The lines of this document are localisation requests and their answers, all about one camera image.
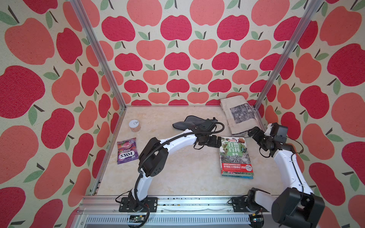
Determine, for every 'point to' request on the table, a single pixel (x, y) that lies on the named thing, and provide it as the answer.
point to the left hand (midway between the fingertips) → (217, 147)
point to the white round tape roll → (134, 126)
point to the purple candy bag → (127, 150)
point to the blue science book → (239, 176)
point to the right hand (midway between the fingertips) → (255, 137)
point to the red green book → (235, 157)
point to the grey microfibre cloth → (190, 120)
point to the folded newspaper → (240, 114)
